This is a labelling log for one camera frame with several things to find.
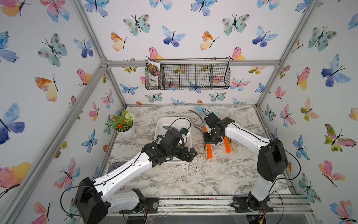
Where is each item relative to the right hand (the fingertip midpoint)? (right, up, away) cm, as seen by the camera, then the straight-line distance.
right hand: (207, 140), depth 87 cm
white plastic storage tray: (-19, +10, +17) cm, 27 cm away
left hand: (-10, -3, -13) cm, 17 cm away
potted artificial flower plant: (-53, +10, +3) cm, 54 cm away
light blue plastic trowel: (+3, +20, +33) cm, 39 cm away
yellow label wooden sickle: (0, -9, +5) cm, 10 cm away
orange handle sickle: (+15, -4, +9) cm, 18 cm away
